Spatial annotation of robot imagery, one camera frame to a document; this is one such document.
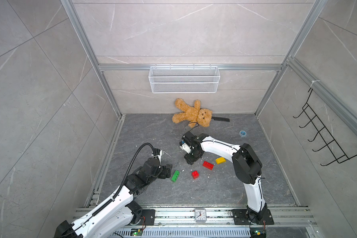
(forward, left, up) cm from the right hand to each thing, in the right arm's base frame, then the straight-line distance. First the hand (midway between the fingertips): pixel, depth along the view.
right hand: (192, 159), depth 93 cm
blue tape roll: (+21, -38, -2) cm, 44 cm away
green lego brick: (-11, +11, 0) cm, 15 cm away
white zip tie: (+6, +19, -2) cm, 20 cm away
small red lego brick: (-11, -1, +2) cm, 11 cm away
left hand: (-7, +15, +10) cm, 20 cm away
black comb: (+36, -25, -1) cm, 43 cm away
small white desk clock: (-31, -2, 0) cm, 31 cm away
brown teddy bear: (+34, -2, +5) cm, 35 cm away
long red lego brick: (-4, -10, -1) cm, 11 cm away
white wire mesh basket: (+46, +16, +28) cm, 57 cm away
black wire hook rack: (+5, -61, +29) cm, 68 cm away
